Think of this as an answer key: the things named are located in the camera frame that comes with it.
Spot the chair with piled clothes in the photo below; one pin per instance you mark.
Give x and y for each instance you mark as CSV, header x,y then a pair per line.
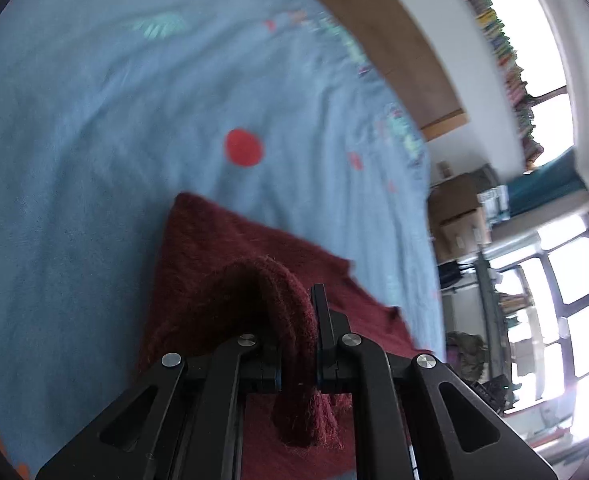
x,y
467,357

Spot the teal curtain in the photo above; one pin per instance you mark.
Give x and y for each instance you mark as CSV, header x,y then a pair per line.
x,y
544,182

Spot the wall socket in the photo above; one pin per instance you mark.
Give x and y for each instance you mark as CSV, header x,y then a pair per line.
x,y
443,168

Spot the wooden bed headboard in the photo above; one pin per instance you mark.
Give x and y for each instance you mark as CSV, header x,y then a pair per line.
x,y
389,40

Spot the dark bag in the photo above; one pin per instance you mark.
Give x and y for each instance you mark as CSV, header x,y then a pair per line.
x,y
449,275

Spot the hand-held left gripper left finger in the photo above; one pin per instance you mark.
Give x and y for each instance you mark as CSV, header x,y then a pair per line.
x,y
224,375

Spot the window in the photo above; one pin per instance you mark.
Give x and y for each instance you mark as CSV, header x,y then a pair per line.
x,y
569,290
524,25

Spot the dark red knitted sweater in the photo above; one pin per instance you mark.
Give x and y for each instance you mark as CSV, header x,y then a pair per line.
x,y
214,285

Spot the blue printed bed blanket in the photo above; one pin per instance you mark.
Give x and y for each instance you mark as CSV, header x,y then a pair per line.
x,y
124,135

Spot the row of books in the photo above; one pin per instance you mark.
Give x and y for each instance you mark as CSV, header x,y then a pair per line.
x,y
504,60

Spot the wooden dresser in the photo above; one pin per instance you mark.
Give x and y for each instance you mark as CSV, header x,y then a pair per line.
x,y
457,220

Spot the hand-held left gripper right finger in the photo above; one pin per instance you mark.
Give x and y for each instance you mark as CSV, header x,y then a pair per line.
x,y
359,360

